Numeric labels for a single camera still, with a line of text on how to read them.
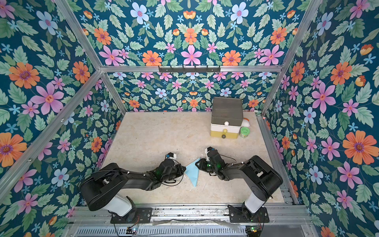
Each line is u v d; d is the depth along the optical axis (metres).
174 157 0.84
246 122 1.05
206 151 0.88
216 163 0.72
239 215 0.73
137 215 0.68
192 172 0.87
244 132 1.01
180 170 0.78
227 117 0.89
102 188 0.45
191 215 0.75
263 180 0.47
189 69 0.93
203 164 0.80
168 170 0.70
